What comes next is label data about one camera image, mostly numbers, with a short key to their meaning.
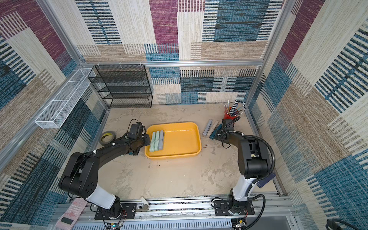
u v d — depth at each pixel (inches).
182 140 39.1
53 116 27.6
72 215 28.1
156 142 37.9
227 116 38.4
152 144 36.9
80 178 17.6
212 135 39.0
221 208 28.7
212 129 40.3
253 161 19.4
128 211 28.7
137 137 28.9
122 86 43.2
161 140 38.0
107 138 40.0
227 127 30.8
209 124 41.4
